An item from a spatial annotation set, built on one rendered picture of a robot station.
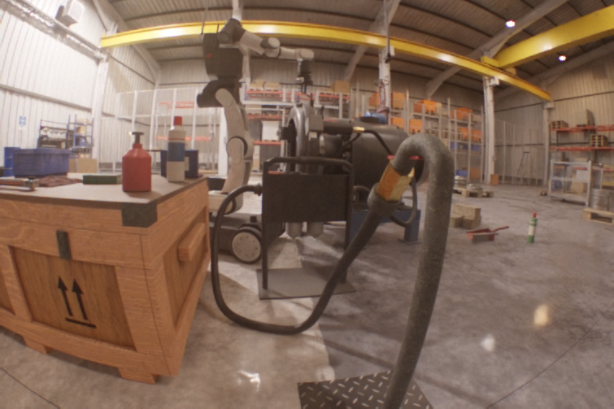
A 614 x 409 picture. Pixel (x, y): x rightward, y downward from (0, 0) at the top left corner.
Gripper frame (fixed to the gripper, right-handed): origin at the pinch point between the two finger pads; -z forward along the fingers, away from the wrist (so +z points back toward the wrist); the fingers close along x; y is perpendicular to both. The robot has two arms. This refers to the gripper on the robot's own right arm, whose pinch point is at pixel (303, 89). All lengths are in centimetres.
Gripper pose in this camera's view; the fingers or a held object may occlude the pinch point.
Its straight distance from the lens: 171.8
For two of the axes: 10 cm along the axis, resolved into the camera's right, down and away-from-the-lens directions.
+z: 0.6, -9.9, -1.4
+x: 9.5, 0.9, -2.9
